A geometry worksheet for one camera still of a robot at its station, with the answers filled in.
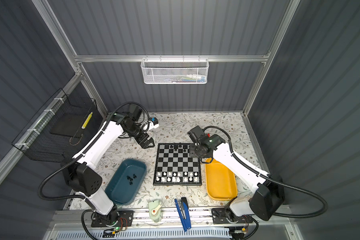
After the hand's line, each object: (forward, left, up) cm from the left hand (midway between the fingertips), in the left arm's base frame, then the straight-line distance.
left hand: (147, 139), depth 81 cm
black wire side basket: (+1, +41, +9) cm, 42 cm away
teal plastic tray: (-17, +15, -21) cm, 31 cm away
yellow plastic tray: (-20, -41, -19) cm, 49 cm away
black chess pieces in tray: (-14, +12, -20) cm, 27 cm away
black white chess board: (-9, -14, -18) cm, 25 cm away
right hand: (-8, -26, -4) cm, 27 cm away
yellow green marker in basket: (+8, +32, +8) cm, 34 cm away
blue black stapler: (-32, -18, -18) cm, 41 cm away
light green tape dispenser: (-33, -5, -12) cm, 35 cm away
